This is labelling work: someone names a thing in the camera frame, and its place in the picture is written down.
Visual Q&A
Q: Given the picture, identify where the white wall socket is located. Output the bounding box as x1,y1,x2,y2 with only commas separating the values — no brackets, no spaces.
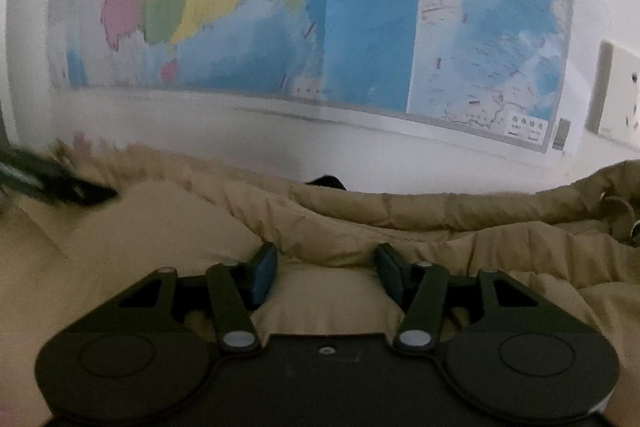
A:
584,39,640,144

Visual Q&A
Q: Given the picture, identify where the wall map poster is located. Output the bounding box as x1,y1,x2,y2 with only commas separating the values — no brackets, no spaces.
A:
47,0,576,158

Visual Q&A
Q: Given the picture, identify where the tan down jacket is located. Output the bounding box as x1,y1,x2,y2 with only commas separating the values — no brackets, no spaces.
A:
0,139,640,427

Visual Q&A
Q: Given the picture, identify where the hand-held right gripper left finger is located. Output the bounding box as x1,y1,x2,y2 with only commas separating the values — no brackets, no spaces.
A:
65,242,279,354

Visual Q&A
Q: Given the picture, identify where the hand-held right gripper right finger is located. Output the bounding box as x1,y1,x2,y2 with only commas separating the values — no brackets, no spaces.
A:
376,243,587,354

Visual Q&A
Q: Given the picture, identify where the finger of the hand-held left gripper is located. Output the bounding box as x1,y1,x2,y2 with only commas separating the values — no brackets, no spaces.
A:
0,147,120,208

